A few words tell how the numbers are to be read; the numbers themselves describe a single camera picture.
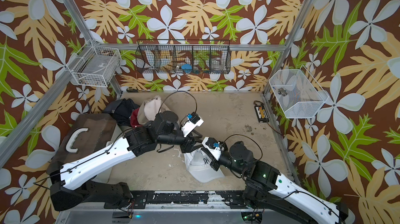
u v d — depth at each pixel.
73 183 0.39
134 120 0.92
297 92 0.84
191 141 0.55
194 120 0.53
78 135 0.74
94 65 0.86
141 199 0.74
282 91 0.84
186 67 0.96
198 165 0.78
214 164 0.54
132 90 1.23
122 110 1.00
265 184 0.46
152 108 0.89
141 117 0.92
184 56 0.97
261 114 1.05
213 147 0.51
